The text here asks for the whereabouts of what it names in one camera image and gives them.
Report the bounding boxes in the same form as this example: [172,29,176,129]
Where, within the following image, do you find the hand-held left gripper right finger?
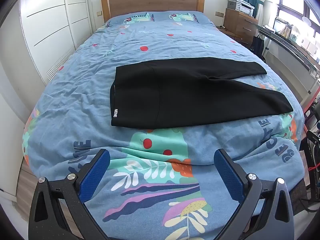
[214,149,295,240]

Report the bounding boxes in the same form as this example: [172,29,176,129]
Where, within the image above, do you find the white wardrobe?
[19,0,90,80]

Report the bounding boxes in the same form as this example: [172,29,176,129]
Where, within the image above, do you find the red metal pole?
[301,80,320,117]

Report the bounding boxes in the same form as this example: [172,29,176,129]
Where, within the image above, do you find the black pants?
[109,57,294,130]

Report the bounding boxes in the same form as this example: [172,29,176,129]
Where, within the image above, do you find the wooden dresser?
[223,8,259,47]

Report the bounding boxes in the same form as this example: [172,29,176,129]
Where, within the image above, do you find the long glass desk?
[257,25,320,77]

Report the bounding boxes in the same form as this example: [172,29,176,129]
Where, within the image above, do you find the white printer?
[227,0,255,15]

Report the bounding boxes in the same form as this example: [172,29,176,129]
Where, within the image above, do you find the black cable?
[299,185,320,207]

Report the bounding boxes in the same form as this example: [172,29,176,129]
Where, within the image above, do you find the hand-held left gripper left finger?
[28,149,111,240]

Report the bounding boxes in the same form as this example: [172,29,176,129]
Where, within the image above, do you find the wooden headboard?
[101,0,205,23]

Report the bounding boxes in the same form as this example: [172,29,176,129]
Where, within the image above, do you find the black bag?
[251,35,265,55]

